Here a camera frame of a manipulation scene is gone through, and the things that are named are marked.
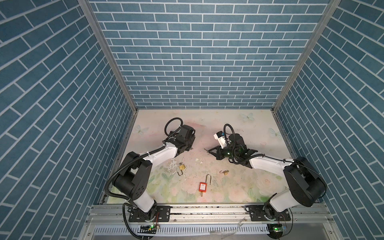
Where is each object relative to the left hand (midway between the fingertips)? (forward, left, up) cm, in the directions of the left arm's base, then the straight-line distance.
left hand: (196, 135), depth 92 cm
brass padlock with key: (-15, +9, -12) cm, 21 cm away
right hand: (-10, -7, 0) cm, 12 cm away
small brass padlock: (-19, -18, -11) cm, 28 cm away
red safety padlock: (-28, -4, -9) cm, 29 cm away
